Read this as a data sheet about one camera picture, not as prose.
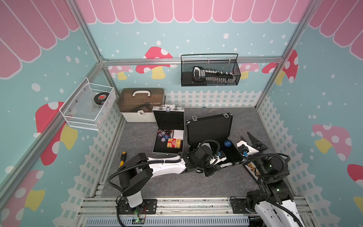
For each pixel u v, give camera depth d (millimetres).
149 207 744
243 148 546
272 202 492
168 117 943
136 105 948
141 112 995
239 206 741
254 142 595
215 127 911
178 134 995
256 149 583
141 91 1021
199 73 895
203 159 646
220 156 684
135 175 449
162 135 997
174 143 946
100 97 791
